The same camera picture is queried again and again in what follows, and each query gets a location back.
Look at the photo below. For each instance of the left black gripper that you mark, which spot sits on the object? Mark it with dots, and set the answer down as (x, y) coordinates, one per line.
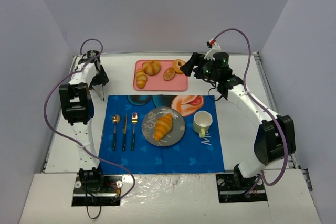
(102, 79)

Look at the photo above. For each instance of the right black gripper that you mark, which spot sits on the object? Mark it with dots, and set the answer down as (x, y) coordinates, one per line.
(196, 64)

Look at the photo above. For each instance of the croissant bread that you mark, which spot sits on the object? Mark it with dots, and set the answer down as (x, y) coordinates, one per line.
(140, 78)
(163, 126)

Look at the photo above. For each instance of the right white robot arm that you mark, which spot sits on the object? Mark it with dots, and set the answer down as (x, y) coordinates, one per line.
(275, 139)

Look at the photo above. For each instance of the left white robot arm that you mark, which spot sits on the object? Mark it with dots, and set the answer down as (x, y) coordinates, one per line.
(78, 109)

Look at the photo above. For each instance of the round striped bread roll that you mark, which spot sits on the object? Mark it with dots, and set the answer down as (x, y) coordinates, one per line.
(152, 67)

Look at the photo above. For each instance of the sugared donut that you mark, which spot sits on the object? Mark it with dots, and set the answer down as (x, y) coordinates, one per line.
(177, 65)

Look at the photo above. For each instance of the pink tray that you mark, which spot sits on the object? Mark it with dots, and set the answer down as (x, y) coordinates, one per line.
(157, 83)

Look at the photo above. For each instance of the small sesame bun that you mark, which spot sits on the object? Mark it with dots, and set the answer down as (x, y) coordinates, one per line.
(169, 73)

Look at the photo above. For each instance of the grey reindeer plate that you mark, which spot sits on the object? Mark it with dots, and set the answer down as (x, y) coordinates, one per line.
(170, 138)

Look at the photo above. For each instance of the blue cartoon placemat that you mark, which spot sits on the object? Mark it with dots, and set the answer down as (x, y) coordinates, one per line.
(191, 154)

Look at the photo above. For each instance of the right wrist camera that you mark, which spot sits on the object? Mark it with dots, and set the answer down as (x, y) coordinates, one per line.
(214, 47)

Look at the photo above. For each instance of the gold spoon dark handle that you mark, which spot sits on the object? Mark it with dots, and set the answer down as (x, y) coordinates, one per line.
(115, 120)

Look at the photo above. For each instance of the gold fork dark handle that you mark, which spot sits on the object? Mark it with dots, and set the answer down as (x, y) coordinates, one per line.
(134, 122)

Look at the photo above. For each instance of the cream mug yellow handle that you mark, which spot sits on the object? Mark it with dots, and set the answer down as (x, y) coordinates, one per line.
(201, 123)

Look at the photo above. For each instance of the gold knife dark handle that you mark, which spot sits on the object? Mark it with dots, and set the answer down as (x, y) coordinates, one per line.
(124, 130)

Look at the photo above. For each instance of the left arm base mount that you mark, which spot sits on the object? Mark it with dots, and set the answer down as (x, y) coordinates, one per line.
(107, 194)

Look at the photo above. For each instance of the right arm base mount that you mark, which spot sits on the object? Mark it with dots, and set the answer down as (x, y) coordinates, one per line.
(250, 190)

